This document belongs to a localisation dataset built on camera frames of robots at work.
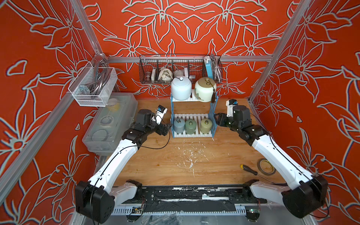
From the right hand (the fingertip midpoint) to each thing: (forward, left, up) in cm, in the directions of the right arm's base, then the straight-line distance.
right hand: (214, 114), depth 77 cm
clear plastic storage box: (0, +64, -9) cm, 64 cm away
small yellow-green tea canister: (+4, +2, -16) cm, 17 cm away
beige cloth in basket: (+28, +30, +7) cm, 42 cm away
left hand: (-2, +28, -2) cm, 28 cm away
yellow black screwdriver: (-20, -19, -24) cm, 37 cm away
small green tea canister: (+3, +13, -16) cm, 21 cm away
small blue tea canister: (+3, +20, -15) cm, 26 cm away
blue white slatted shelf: (+16, +10, -24) cm, 30 cm away
